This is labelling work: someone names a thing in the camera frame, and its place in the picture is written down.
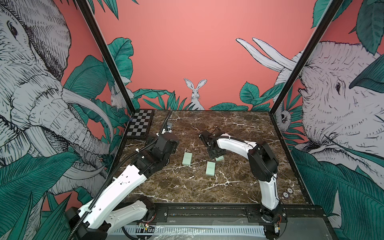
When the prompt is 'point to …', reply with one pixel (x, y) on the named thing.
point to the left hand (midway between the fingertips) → (163, 135)
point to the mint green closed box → (210, 168)
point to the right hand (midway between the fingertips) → (215, 152)
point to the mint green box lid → (220, 158)
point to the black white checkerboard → (140, 123)
